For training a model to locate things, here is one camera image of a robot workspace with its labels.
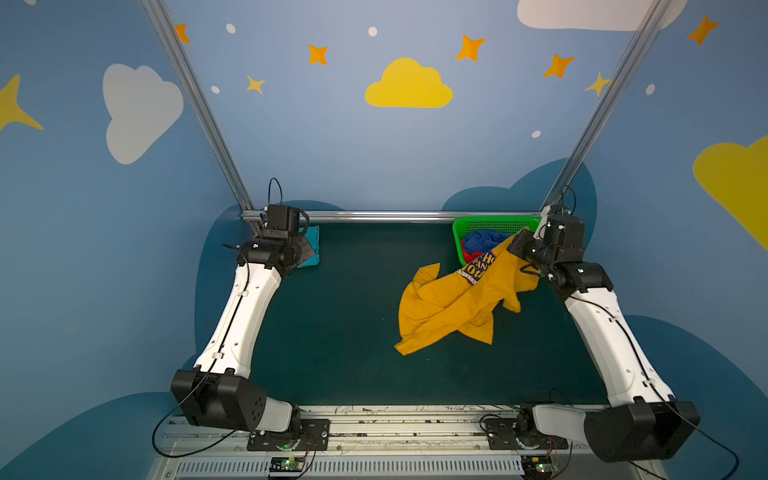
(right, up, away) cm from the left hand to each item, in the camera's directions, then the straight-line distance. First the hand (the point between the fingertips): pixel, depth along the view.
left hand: (304, 249), depth 78 cm
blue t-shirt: (+57, +3, +26) cm, 63 cm away
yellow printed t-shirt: (+37, -19, +19) cm, 46 cm away
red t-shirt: (+51, -2, +25) cm, 57 cm away
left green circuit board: (-2, -52, -8) cm, 53 cm away
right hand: (+56, +4, -2) cm, 56 cm away
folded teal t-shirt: (-7, +6, +36) cm, 37 cm away
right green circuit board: (+59, -53, -7) cm, 80 cm away
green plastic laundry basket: (+67, +10, +36) cm, 77 cm away
